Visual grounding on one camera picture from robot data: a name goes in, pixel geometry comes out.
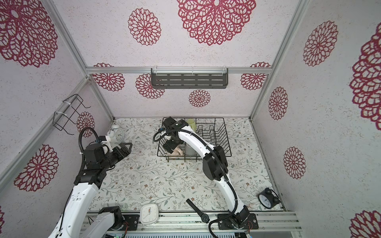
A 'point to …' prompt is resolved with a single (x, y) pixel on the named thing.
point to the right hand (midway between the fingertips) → (172, 143)
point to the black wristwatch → (204, 217)
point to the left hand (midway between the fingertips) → (128, 148)
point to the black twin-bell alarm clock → (269, 198)
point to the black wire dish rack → (212, 130)
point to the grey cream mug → (189, 151)
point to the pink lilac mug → (177, 151)
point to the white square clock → (149, 213)
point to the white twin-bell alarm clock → (116, 134)
